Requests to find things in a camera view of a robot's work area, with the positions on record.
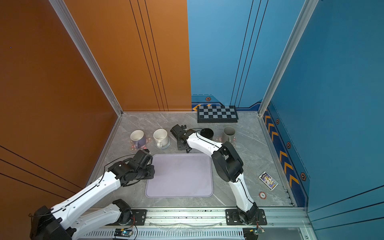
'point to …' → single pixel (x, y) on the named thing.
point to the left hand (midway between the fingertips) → (153, 170)
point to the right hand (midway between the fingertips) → (183, 145)
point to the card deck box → (271, 183)
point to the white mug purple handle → (138, 136)
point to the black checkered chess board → (217, 114)
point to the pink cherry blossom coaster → (219, 138)
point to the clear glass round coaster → (164, 147)
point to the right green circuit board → (252, 233)
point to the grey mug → (228, 134)
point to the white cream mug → (161, 136)
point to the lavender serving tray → (181, 175)
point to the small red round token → (262, 195)
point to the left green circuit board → (123, 232)
